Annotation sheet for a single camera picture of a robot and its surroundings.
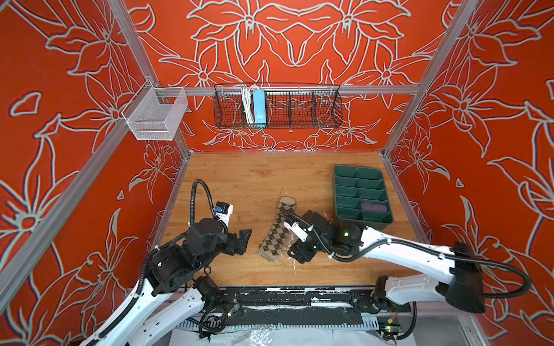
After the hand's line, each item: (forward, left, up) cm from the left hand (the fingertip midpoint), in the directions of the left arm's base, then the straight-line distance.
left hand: (238, 228), depth 67 cm
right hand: (-2, -17, -11) cm, 20 cm away
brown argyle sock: (+4, -12, -22) cm, 25 cm away
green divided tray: (+27, -49, -17) cm, 58 cm away
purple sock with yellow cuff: (+21, -54, -18) cm, 61 cm away
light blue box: (+50, -2, +12) cm, 51 cm away
